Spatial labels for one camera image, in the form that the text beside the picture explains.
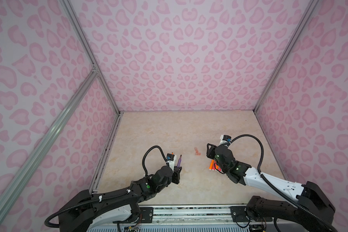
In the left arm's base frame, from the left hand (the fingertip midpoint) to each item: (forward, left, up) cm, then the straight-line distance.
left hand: (182, 166), depth 79 cm
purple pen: (+2, +1, +2) cm, 3 cm away
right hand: (+11, -15, +4) cm, 19 cm away
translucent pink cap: (+13, -11, -11) cm, 20 cm away
